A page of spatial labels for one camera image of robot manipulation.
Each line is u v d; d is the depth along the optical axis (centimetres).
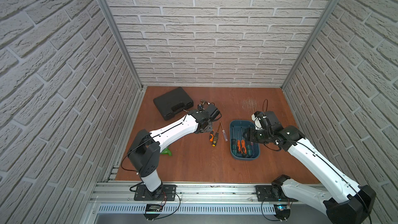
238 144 88
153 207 70
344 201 39
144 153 44
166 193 73
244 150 85
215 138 90
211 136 92
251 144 89
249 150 85
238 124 95
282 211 70
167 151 85
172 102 104
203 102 110
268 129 56
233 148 86
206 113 65
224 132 94
